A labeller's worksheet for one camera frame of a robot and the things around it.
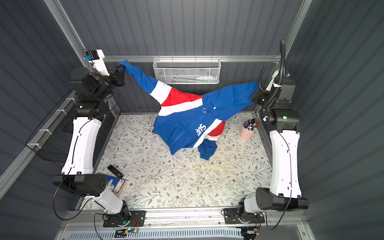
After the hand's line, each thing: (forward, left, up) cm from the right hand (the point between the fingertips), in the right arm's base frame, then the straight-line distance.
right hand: (261, 88), depth 62 cm
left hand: (+5, +57, +8) cm, 58 cm away
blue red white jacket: (+3, +33, -22) cm, 40 cm away
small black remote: (-18, +75, -45) cm, 89 cm away
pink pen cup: (+7, -6, -38) cm, 39 cm away
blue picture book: (-28, +68, -39) cm, 84 cm away
